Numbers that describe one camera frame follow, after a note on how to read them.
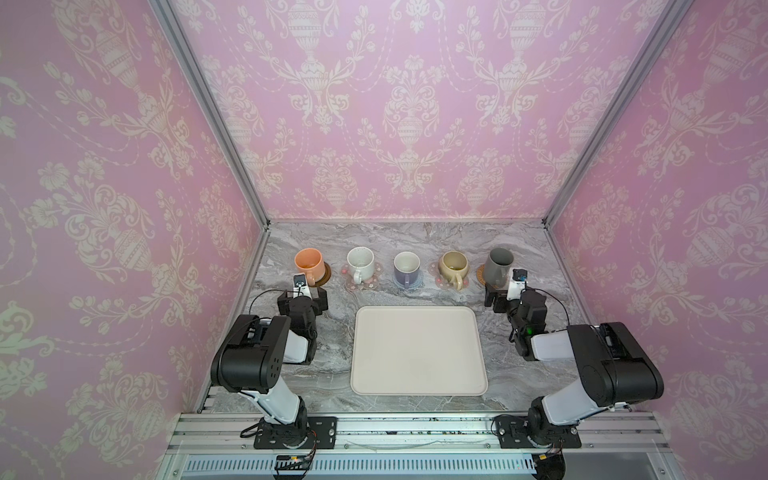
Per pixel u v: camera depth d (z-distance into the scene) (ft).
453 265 3.37
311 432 2.43
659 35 2.35
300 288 2.61
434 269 3.47
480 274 3.45
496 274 3.17
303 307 2.40
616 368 1.52
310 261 3.37
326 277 3.39
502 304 2.76
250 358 1.53
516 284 2.66
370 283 3.37
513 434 2.39
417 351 3.09
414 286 3.36
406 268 3.41
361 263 3.41
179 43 2.41
